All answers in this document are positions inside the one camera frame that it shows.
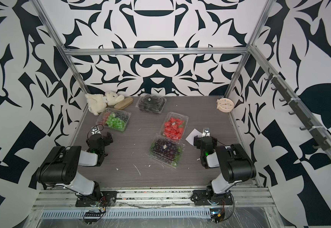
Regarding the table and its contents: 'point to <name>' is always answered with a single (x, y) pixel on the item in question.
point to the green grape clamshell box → (113, 118)
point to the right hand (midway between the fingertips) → (205, 134)
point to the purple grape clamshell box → (167, 151)
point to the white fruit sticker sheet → (194, 132)
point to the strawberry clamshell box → (173, 128)
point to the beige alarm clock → (225, 105)
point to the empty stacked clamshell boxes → (150, 103)
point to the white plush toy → (98, 103)
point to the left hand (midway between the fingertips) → (98, 133)
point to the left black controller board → (92, 217)
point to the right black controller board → (217, 214)
